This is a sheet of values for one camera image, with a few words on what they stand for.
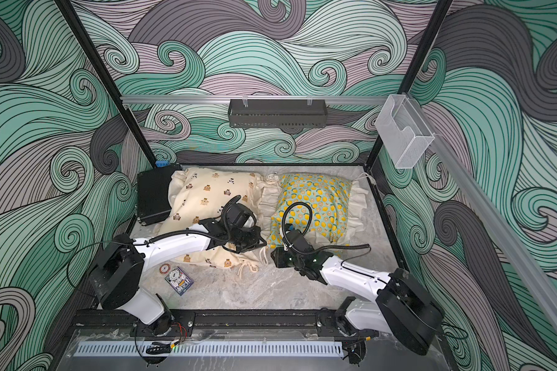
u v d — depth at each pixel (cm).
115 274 44
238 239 71
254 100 94
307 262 64
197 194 92
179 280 81
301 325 74
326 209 92
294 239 64
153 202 97
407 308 40
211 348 70
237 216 66
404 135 76
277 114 95
